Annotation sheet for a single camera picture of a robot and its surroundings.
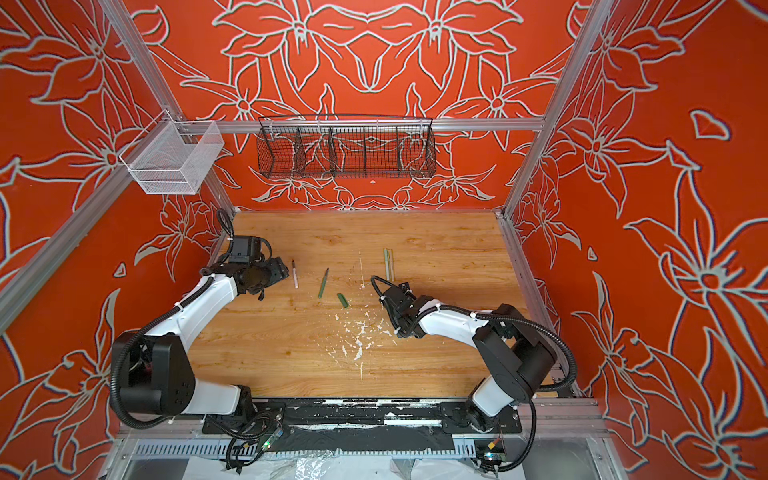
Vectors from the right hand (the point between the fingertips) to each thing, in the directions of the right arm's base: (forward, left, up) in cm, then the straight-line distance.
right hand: (405, 323), depth 90 cm
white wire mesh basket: (+43, +71, +32) cm, 89 cm away
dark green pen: (+15, +27, 0) cm, 31 cm away
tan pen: (+20, +4, +2) cm, 21 cm away
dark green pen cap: (+8, +20, 0) cm, 21 cm away
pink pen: (+16, +37, +1) cm, 40 cm away
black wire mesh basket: (+51, +19, +30) cm, 62 cm away
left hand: (+12, +39, +12) cm, 42 cm away
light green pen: (+22, +5, +1) cm, 23 cm away
